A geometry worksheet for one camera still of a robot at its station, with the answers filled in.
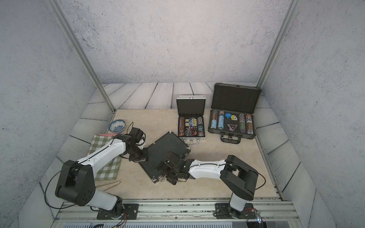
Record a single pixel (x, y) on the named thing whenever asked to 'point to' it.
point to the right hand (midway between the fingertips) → (158, 174)
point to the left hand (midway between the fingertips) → (149, 159)
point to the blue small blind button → (228, 115)
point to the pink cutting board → (108, 134)
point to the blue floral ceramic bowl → (117, 126)
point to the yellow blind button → (234, 117)
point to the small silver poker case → (191, 113)
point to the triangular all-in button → (232, 127)
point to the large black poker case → (238, 99)
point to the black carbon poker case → (157, 152)
